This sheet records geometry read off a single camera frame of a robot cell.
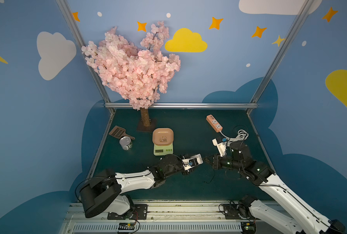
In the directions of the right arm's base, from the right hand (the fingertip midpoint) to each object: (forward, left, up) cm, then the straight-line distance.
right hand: (206, 157), depth 73 cm
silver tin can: (+14, +49, -14) cm, 53 cm away
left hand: (+2, +4, -3) cm, 5 cm away
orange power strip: (+39, -12, -19) cm, 45 cm away
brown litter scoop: (+26, +60, -20) cm, 68 cm away
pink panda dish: (+23, +26, -16) cm, 38 cm away
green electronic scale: (+13, +25, -18) cm, 33 cm away
